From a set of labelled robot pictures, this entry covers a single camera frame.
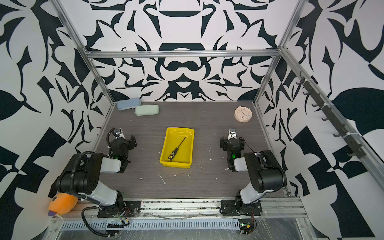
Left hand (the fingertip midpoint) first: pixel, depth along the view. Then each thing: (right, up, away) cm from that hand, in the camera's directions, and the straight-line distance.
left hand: (122, 135), depth 93 cm
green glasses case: (+6, +17, +19) cm, 26 cm away
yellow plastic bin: (+31, -3, +5) cm, 31 cm away
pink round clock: (+80, +14, +18) cm, 83 cm away
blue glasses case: (-5, +22, +23) cm, 32 cm away
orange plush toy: (-16, -28, -25) cm, 40 cm away
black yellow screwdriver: (+32, -10, -2) cm, 34 cm away
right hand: (+68, 0, +2) cm, 68 cm away
